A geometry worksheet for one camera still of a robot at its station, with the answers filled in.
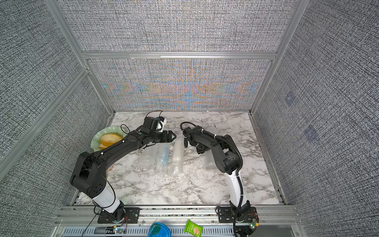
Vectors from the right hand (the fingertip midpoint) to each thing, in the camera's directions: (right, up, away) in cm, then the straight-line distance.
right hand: (209, 144), depth 95 cm
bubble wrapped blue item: (-29, -9, -9) cm, 31 cm away
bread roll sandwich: (-65, +4, -1) cm, 65 cm away
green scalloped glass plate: (-74, +2, 0) cm, 74 cm away
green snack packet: (-11, -36, -27) cm, 46 cm away
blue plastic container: (-26, -31, -34) cm, 53 cm away
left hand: (-22, +7, -8) cm, 24 cm away
